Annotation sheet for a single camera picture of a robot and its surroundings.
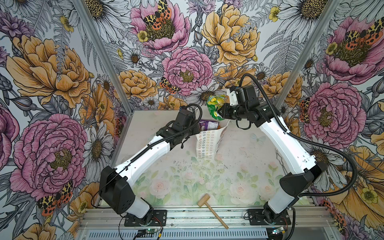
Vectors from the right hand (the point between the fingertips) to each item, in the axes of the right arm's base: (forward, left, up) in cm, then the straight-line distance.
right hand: (220, 116), depth 73 cm
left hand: (-1, +11, -9) cm, 15 cm away
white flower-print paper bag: (-4, +5, -17) cm, 18 cm away
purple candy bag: (+7, +5, -14) cm, 17 cm away
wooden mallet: (-29, +9, -32) cm, 44 cm away
